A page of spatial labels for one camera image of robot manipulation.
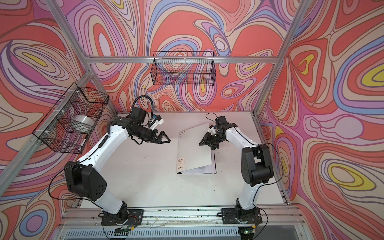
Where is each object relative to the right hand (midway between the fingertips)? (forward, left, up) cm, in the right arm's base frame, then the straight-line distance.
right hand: (203, 147), depth 89 cm
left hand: (-1, +21, +12) cm, 24 cm away
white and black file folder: (+1, +5, -11) cm, 12 cm away
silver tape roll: (+5, +60, +23) cm, 65 cm away
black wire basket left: (+1, +65, +24) cm, 70 cm away
